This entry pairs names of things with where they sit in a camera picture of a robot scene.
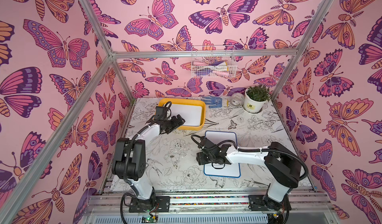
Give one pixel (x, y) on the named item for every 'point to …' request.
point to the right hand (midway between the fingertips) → (200, 156)
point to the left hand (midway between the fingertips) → (182, 122)
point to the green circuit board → (148, 220)
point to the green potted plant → (259, 92)
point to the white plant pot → (251, 106)
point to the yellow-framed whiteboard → (193, 111)
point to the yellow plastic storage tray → (193, 111)
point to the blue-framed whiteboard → (226, 170)
